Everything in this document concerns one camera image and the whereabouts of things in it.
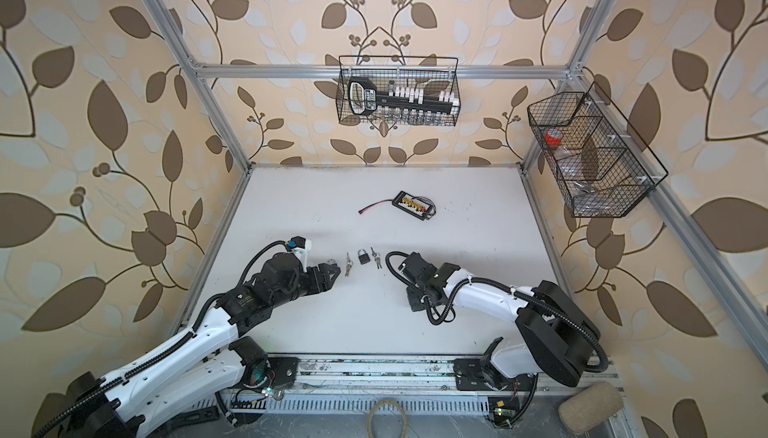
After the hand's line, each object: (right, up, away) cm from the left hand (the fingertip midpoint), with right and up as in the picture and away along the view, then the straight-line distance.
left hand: (335, 270), depth 79 cm
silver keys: (+10, 0, +17) cm, 20 cm away
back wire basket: (+16, +44, +10) cm, 48 cm away
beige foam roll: (+61, -28, -11) cm, 68 cm away
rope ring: (+10, -34, -11) cm, 37 cm away
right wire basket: (+73, +29, +4) cm, 79 cm away
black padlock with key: (+6, 0, +17) cm, 18 cm away
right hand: (+23, -11, +7) cm, 27 cm away
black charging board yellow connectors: (+26, +16, +27) cm, 40 cm away
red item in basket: (+63, +37, +8) cm, 73 cm away
